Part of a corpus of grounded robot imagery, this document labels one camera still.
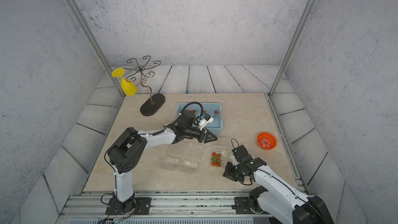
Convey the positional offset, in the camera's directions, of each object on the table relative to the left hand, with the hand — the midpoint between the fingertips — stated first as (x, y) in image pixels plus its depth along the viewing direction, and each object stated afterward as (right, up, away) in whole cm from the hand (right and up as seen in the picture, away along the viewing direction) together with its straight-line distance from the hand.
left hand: (217, 140), depth 82 cm
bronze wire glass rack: (-42, +22, +36) cm, 59 cm away
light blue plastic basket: (+1, +15, +26) cm, 30 cm away
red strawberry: (0, -12, +4) cm, 12 cm away
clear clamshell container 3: (+3, -7, +9) cm, 12 cm away
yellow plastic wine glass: (-54, +30, +14) cm, 63 cm away
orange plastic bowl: (+29, -3, +9) cm, 31 cm away
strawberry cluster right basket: (+1, +13, +26) cm, 29 cm away
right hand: (+4, -17, -2) cm, 18 cm away
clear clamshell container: (-24, -9, +9) cm, 27 cm away
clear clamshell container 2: (-13, -10, +8) cm, 18 cm away
